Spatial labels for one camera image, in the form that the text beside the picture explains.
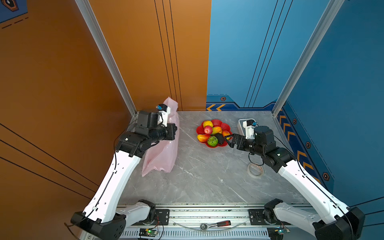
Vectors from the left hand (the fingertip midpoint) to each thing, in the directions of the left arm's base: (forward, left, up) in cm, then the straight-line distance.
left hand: (177, 126), depth 68 cm
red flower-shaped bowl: (+20, -29, -28) cm, 45 cm away
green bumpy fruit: (+10, -19, -26) cm, 34 cm away
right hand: (-1, -26, -9) cm, 27 cm away
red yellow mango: (+13, -13, -27) cm, 33 cm away
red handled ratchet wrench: (-35, -13, -31) cm, 49 cm away
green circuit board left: (-37, +14, -35) cm, 53 cm away
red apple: (+17, -16, -23) cm, 33 cm away
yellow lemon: (+25, -17, -26) cm, 40 cm away
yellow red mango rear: (+19, -22, -26) cm, 39 cm away
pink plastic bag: (-10, +7, -10) cm, 15 cm away
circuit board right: (-37, -48, -35) cm, 70 cm away
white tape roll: (-6, -45, -34) cm, 56 cm away
